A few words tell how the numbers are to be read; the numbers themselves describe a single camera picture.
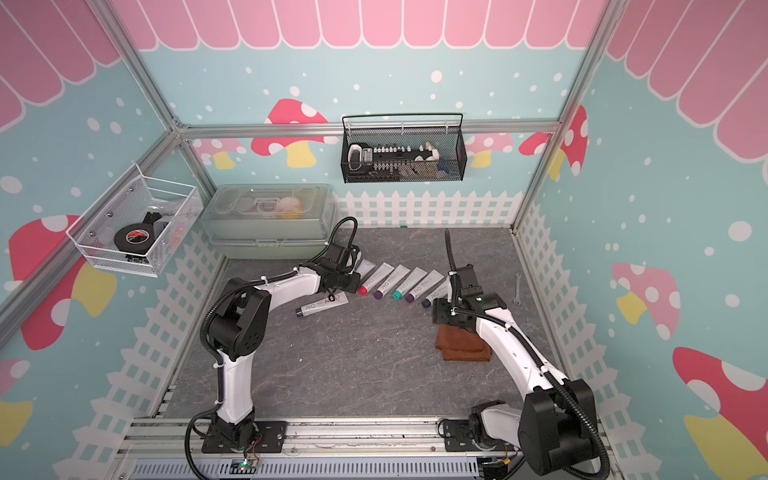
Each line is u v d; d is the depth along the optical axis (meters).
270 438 0.74
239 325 0.54
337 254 0.81
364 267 1.07
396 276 1.05
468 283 0.65
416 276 1.06
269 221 1.07
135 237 0.71
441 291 1.00
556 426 0.40
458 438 0.73
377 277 1.03
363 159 0.89
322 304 0.97
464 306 0.60
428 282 1.03
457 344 0.88
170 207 0.80
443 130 0.90
